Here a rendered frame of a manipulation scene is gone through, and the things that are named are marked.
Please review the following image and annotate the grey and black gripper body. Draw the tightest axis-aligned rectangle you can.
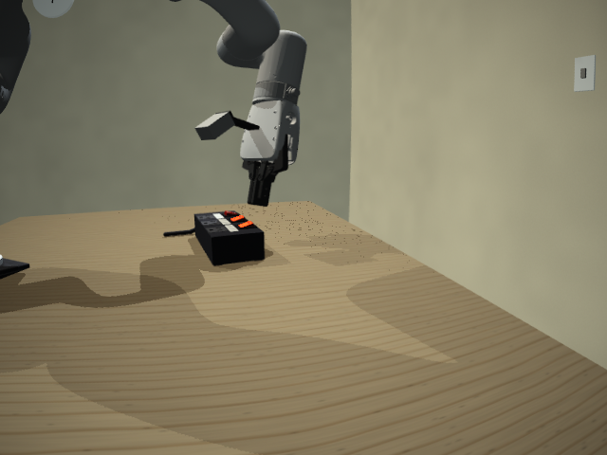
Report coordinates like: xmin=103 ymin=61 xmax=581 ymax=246
xmin=240 ymin=97 xmax=300 ymax=165

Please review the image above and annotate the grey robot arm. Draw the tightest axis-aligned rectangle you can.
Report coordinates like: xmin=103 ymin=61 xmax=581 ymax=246
xmin=0 ymin=0 xmax=307 ymax=140

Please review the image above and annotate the black power strip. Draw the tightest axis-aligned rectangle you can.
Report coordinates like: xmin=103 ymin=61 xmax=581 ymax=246
xmin=163 ymin=210 xmax=265 ymax=266

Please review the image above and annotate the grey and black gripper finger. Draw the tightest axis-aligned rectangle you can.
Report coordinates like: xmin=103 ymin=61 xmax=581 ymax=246
xmin=242 ymin=160 xmax=262 ymax=205
xmin=251 ymin=134 xmax=288 ymax=207

